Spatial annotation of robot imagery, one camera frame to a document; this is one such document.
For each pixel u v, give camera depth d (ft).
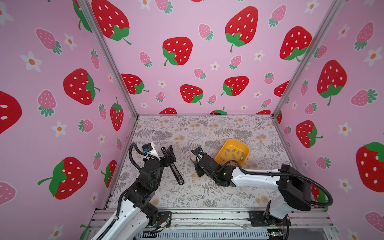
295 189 1.44
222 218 2.50
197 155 1.91
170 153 2.39
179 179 2.81
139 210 1.66
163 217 2.46
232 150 3.31
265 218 2.19
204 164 1.92
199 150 2.30
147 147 1.95
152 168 1.71
